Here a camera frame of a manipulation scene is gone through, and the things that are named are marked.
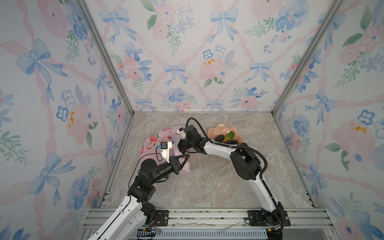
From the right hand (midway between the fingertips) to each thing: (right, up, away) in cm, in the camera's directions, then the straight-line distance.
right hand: (167, 146), depth 89 cm
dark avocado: (+33, +4, +12) cm, 36 cm away
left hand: (+14, -2, -21) cm, 25 cm away
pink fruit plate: (+35, +10, +16) cm, 40 cm away
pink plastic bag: (-1, +7, +2) cm, 7 cm away
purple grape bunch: (+42, +2, +9) cm, 43 cm away
